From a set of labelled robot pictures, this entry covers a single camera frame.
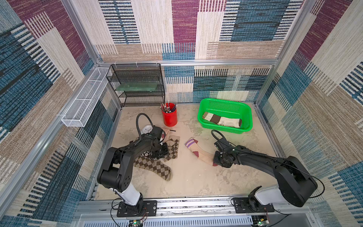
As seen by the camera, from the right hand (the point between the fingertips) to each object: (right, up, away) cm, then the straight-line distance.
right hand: (217, 163), depth 89 cm
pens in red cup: (-32, +34, +8) cm, 47 cm away
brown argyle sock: (-37, -1, -2) cm, 37 cm away
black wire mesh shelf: (-54, +52, +14) cm, 76 cm away
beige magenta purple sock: (-9, +5, +3) cm, 11 cm away
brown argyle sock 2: (-28, +11, +7) cm, 31 cm away
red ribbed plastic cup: (-31, +29, +13) cm, 44 cm away
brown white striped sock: (+8, +26, +19) cm, 33 cm away
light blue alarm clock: (-47, +21, +13) cm, 53 cm away
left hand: (-30, +5, +2) cm, 31 cm away
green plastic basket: (+17, +35, +28) cm, 48 cm away
